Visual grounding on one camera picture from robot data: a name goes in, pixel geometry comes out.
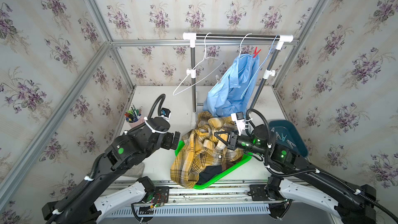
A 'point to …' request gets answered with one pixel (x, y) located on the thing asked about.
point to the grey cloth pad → (135, 171)
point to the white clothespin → (272, 129)
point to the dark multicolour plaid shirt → (211, 171)
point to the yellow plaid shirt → (200, 150)
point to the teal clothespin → (283, 138)
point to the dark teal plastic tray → (285, 132)
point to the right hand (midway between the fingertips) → (218, 134)
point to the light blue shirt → (235, 90)
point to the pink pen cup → (133, 116)
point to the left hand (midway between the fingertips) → (169, 130)
